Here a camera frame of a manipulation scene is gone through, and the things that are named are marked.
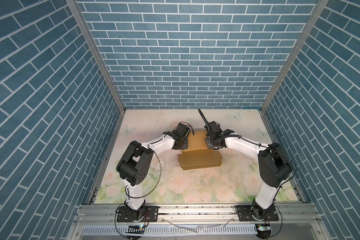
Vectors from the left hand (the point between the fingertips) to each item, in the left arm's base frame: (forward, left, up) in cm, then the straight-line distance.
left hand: (184, 144), depth 96 cm
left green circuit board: (-44, +23, -7) cm, 50 cm away
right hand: (+1, -16, +4) cm, 16 cm away
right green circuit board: (-45, -39, -7) cm, 60 cm away
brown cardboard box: (-9, -7, +2) cm, 12 cm away
